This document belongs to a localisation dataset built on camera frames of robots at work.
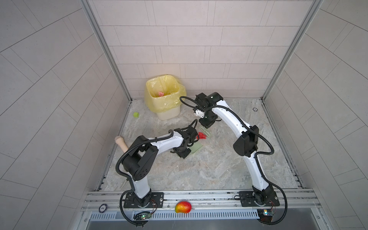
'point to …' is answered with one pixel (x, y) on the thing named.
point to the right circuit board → (265, 215)
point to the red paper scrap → (201, 135)
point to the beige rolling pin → (120, 140)
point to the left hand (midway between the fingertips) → (185, 152)
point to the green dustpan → (195, 147)
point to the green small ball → (136, 114)
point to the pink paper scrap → (161, 94)
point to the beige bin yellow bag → (168, 107)
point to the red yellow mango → (183, 207)
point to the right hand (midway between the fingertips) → (205, 126)
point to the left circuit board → (143, 215)
